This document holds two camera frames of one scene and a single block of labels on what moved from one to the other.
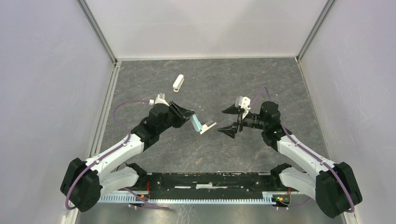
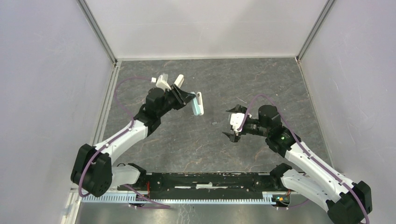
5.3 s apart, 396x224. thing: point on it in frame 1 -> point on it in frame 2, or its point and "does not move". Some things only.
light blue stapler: (199, 127) -> (198, 103)
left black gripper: (182, 114) -> (182, 98)
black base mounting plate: (208, 185) does not move
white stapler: (178, 82) does not move
